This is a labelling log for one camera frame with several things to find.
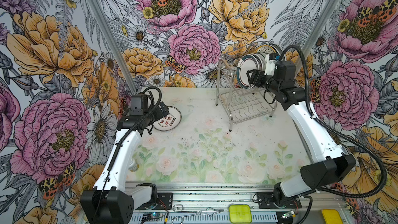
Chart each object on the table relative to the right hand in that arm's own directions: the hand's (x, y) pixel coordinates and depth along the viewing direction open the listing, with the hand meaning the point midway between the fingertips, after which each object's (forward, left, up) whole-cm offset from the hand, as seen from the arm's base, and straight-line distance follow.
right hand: (252, 77), depth 75 cm
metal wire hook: (-46, +36, -39) cm, 70 cm away
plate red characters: (+1, +46, -36) cm, 58 cm away
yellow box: (-51, -33, -39) cm, 72 cm away
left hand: (-11, +45, -14) cm, 48 cm away
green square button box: (-49, +9, -36) cm, 62 cm away
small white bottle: (-28, +60, -31) cm, 73 cm away
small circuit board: (-49, +49, -38) cm, 79 cm away
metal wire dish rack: (+10, -2, -32) cm, 34 cm away
